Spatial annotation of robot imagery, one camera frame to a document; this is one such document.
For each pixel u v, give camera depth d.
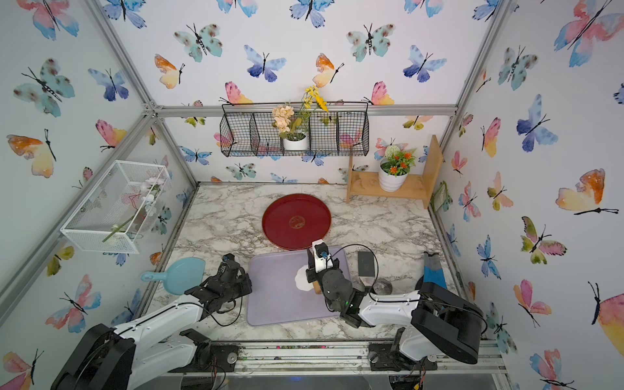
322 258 0.65
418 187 1.09
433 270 0.89
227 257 0.81
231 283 0.71
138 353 0.43
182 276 0.92
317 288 0.81
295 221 1.07
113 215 0.72
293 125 0.87
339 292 0.59
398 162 0.98
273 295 0.83
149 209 0.70
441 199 1.10
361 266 0.93
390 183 1.04
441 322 0.43
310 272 0.70
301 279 0.91
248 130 0.98
